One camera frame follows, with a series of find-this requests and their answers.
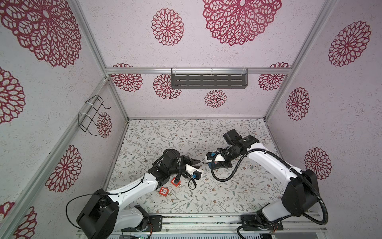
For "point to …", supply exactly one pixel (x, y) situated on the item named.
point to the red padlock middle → (172, 181)
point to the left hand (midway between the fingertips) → (197, 161)
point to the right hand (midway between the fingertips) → (212, 159)
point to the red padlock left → (164, 191)
